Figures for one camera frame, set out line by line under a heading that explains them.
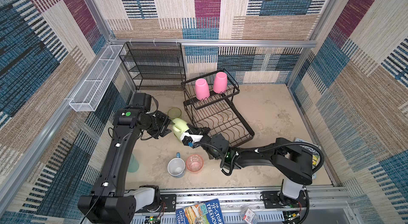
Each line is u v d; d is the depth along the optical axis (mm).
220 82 839
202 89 821
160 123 623
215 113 1022
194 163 847
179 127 727
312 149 652
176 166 812
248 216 687
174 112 943
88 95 714
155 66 1103
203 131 673
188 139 613
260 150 524
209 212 691
